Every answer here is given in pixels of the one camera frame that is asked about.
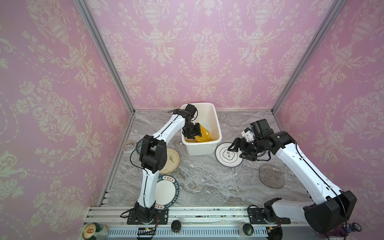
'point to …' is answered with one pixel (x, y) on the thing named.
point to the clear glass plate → (272, 175)
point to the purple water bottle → (340, 231)
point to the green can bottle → (95, 231)
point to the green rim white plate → (167, 192)
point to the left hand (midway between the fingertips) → (200, 136)
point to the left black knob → (176, 225)
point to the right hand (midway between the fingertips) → (234, 151)
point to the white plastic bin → (206, 114)
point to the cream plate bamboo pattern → (173, 162)
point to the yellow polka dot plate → (206, 135)
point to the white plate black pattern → (226, 158)
